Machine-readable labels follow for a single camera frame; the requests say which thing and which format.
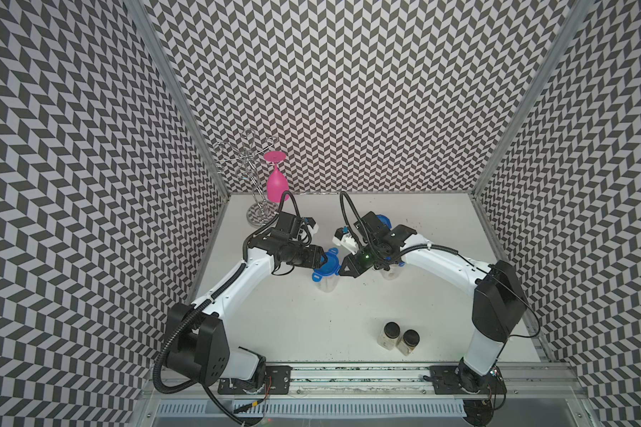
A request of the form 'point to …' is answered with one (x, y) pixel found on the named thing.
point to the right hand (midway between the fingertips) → (343, 275)
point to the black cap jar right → (409, 341)
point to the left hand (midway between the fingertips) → (319, 261)
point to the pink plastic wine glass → (277, 183)
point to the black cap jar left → (389, 337)
